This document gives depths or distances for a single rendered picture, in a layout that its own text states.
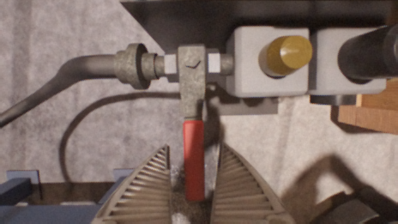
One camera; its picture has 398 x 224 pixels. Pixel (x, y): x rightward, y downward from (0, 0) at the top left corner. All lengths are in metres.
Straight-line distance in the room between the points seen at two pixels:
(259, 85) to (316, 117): 0.66
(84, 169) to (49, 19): 0.65
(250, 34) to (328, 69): 0.10
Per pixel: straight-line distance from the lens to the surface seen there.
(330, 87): 0.22
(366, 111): 0.75
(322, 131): 0.85
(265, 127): 0.71
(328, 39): 0.22
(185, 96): 0.15
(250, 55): 0.17
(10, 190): 0.99
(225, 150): 0.17
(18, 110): 0.59
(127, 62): 0.18
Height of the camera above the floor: 0.62
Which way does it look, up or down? 85 degrees down
